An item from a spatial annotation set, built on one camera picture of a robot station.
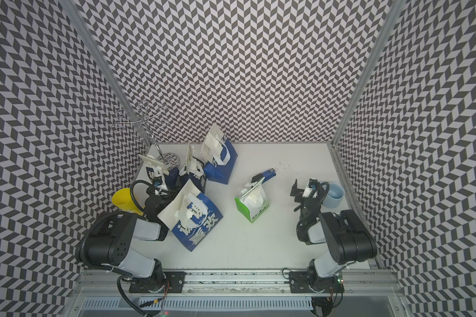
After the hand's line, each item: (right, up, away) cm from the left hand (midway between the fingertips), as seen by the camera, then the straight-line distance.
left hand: (169, 180), depth 90 cm
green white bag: (+39, -8, -10) cm, 41 cm away
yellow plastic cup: (-15, -7, -10) cm, 19 cm away
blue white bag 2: (+12, +4, 0) cm, 13 cm away
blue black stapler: (+45, +2, +8) cm, 46 cm away
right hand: (+63, -2, -1) cm, 63 cm away
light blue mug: (+80, -9, +8) cm, 80 cm away
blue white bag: (+14, -12, -14) cm, 23 cm away
